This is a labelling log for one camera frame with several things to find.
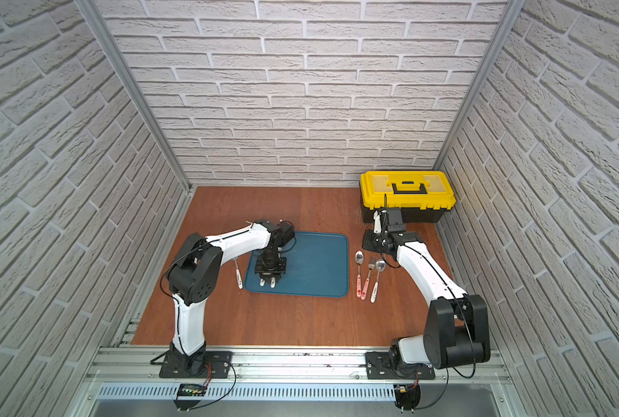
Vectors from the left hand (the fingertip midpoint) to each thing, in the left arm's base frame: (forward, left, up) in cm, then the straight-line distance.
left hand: (273, 273), depth 91 cm
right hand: (+7, -34, +12) cm, 37 cm away
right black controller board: (-37, -40, 0) cm, 55 cm away
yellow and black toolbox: (+23, -56, +17) cm, 63 cm away
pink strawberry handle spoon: (+6, -32, +2) cm, 32 cm away
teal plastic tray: (+4, -16, -2) cm, 17 cm away
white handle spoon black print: (+2, -39, +2) cm, 39 cm away
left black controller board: (-35, +21, -5) cm, 42 cm away
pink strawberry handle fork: (+4, -37, 0) cm, 37 cm away
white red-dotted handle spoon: (-4, 0, 0) cm, 4 cm away
